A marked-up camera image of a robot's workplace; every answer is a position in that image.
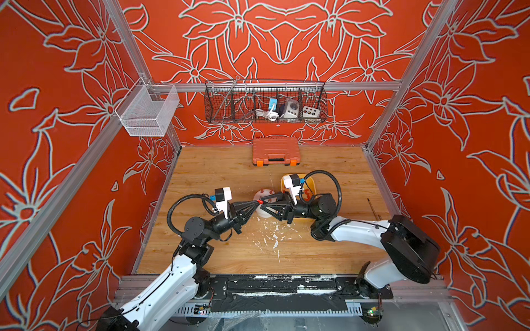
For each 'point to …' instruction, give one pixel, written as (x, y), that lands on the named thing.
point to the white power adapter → (292, 109)
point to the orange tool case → (276, 152)
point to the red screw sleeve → (260, 201)
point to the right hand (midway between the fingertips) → (260, 210)
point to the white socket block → (310, 112)
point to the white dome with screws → (261, 194)
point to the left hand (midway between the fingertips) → (257, 204)
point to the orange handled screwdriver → (373, 209)
